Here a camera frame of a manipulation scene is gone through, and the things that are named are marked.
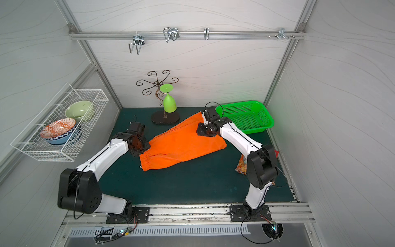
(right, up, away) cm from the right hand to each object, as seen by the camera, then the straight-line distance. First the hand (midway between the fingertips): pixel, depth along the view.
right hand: (200, 129), depth 88 cm
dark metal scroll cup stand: (-29, +8, +25) cm, 39 cm away
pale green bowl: (-58, +10, -15) cm, 61 cm away
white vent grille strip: (-50, -46, -18) cm, 71 cm away
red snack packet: (+24, -21, -1) cm, 32 cm away
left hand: (-31, -10, -1) cm, 33 cm away
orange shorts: (-13, -9, +8) cm, 17 cm away
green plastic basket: (+38, +8, +27) cm, 47 cm away
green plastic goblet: (-18, +16, +3) cm, 24 cm away
